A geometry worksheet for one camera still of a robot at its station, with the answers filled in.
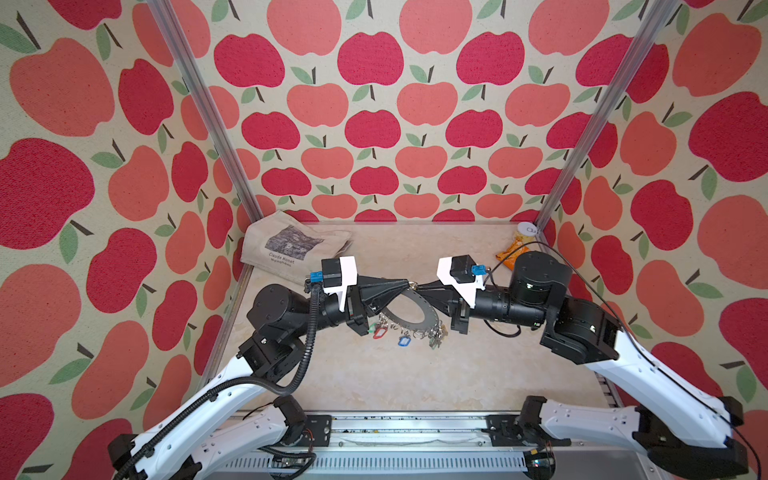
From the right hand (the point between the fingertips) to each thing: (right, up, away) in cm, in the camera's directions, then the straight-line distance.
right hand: (425, 282), depth 51 cm
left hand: (-3, -1, -6) cm, 7 cm away
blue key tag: (-3, -13, +10) cm, 17 cm away
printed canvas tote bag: (-46, +8, +53) cm, 70 cm away
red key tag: (-8, -12, +11) cm, 18 cm away
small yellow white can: (+47, +13, +60) cm, 77 cm away
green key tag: (-10, -11, +11) cm, 18 cm away
